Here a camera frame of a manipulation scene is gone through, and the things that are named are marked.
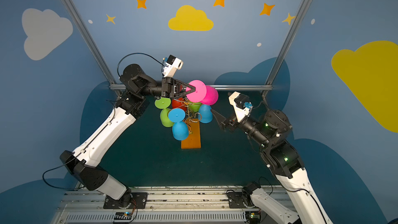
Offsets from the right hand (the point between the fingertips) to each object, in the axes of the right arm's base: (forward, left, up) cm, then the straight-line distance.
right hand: (224, 99), depth 53 cm
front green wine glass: (+8, +26, -14) cm, 31 cm away
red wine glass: (+11, +20, -17) cm, 28 cm away
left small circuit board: (-33, +43, -49) cm, 73 cm away
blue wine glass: (+1, +18, -22) cm, 29 cm away
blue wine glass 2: (+11, +7, -24) cm, 27 cm away
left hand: (0, +11, +4) cm, 12 cm away
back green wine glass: (+17, +12, -25) cm, 33 cm away
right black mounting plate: (-23, -10, -47) cm, 54 cm away
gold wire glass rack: (+12, +12, -29) cm, 34 cm away
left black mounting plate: (-28, +40, -40) cm, 63 cm away
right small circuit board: (-30, -19, -51) cm, 63 cm away
